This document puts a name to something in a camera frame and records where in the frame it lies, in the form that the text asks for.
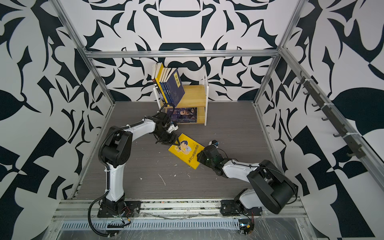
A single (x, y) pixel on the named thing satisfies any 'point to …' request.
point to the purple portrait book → (182, 115)
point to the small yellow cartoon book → (187, 149)
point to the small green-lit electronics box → (245, 226)
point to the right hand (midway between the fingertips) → (198, 155)
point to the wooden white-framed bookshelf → (195, 96)
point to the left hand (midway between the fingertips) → (177, 142)
